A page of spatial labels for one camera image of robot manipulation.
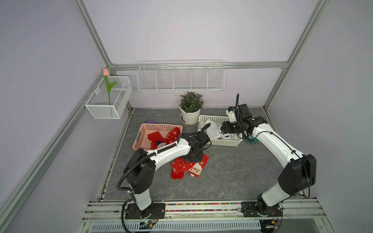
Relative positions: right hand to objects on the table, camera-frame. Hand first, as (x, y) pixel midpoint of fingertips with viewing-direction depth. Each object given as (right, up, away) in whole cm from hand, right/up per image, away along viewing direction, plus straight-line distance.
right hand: (224, 127), depth 85 cm
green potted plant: (-20, +16, +14) cm, 29 cm away
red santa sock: (-16, -26, +1) cm, 31 cm away
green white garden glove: (+6, -4, -25) cm, 26 cm away
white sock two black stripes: (-4, -3, +14) cm, 15 cm away
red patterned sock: (-27, -24, -1) cm, 36 cm away
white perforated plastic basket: (+6, -9, +9) cm, 14 cm away
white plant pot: (-21, +5, +19) cm, 29 cm away
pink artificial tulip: (-69, +24, 0) cm, 72 cm away
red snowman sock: (-43, -10, +13) cm, 46 cm away
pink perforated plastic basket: (-54, -10, +14) cm, 57 cm away
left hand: (-17, -19, -3) cm, 26 cm away
